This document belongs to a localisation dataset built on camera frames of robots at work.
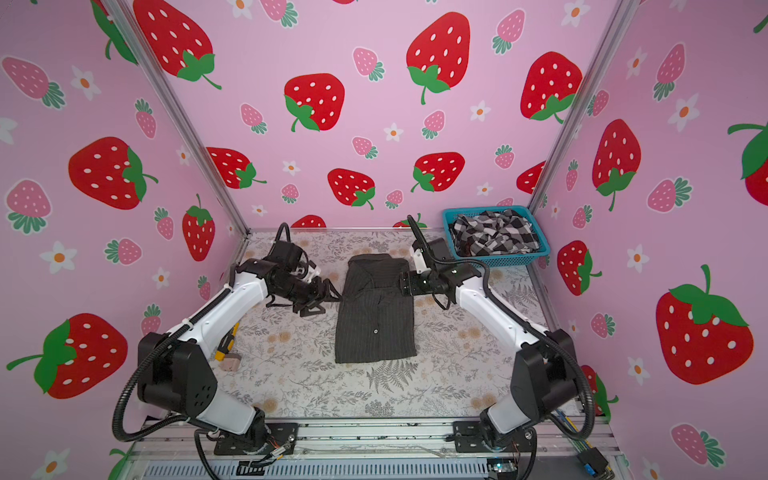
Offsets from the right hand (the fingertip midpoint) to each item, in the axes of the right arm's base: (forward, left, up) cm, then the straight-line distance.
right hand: (407, 282), depth 85 cm
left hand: (-9, +19, -1) cm, 21 cm away
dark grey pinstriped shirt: (-6, +10, -13) cm, 18 cm away
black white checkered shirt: (+28, -27, -5) cm, 40 cm away
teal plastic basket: (+22, -33, -11) cm, 41 cm away
